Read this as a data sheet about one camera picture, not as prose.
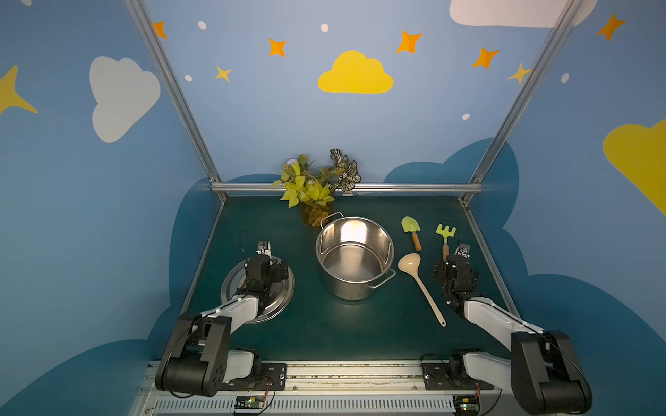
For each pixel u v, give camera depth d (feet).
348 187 3.16
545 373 1.36
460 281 2.26
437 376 2.44
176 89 2.76
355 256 3.31
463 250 2.55
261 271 2.27
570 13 2.27
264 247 2.58
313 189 2.96
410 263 3.16
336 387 2.40
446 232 3.53
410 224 3.65
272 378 2.42
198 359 1.38
